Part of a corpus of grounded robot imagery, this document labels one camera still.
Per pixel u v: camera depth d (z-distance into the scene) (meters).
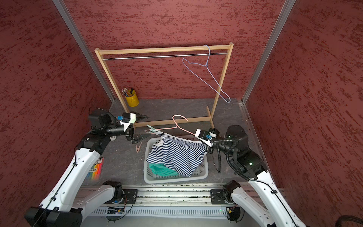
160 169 0.78
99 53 0.58
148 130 0.68
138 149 0.90
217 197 0.73
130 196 0.75
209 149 0.52
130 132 0.57
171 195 0.76
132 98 1.10
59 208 0.37
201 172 0.79
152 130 0.67
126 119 0.50
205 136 0.47
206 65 0.68
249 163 0.44
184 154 0.75
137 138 0.56
